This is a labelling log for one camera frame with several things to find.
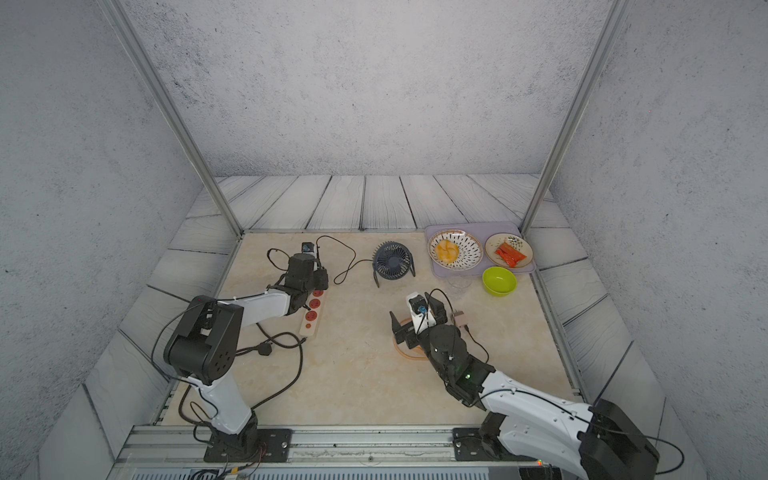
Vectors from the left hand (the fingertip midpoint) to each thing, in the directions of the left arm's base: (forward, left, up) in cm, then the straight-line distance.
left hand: (325, 270), depth 99 cm
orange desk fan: (-26, -28, -7) cm, 39 cm away
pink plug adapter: (-15, -43, -7) cm, 46 cm away
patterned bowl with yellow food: (+12, -45, -4) cm, 47 cm away
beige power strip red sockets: (-8, +4, -6) cm, 11 cm away
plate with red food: (+12, -65, -5) cm, 66 cm away
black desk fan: (+3, -22, +1) cm, 22 cm away
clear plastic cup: (-2, -44, -7) cm, 45 cm away
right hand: (-21, -26, +12) cm, 36 cm away
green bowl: (-1, -59, -6) cm, 59 cm away
